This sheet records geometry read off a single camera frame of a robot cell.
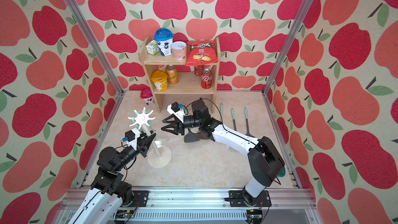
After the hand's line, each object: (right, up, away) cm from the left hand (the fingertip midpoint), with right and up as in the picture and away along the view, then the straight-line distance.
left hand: (153, 136), depth 69 cm
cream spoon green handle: (+36, +10, +39) cm, 54 cm away
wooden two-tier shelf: (+14, +28, +30) cm, 43 cm away
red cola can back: (+21, +36, +27) cm, 50 cm away
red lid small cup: (-16, +22, +37) cm, 46 cm away
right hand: (+4, +4, +1) cm, 6 cm away
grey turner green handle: (+45, +7, +39) cm, 59 cm away
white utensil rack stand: (-4, -17, +19) cm, 26 cm away
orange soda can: (+5, +32, +21) cm, 39 cm away
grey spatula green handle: (+16, -6, +25) cm, 30 cm away
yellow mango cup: (-1, +29, +17) cm, 34 cm away
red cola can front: (+25, +29, +17) cm, 42 cm away
